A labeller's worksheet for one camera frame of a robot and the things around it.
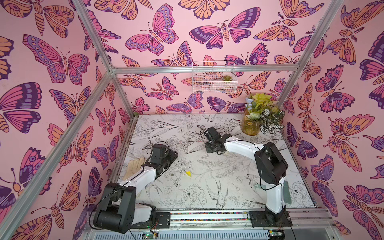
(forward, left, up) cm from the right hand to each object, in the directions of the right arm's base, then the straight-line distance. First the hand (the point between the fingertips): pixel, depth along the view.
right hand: (210, 145), depth 97 cm
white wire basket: (+40, -3, +21) cm, 45 cm away
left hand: (-7, +20, +3) cm, 22 cm away
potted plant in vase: (+10, -29, +20) cm, 37 cm away
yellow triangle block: (-18, +13, -2) cm, 22 cm away
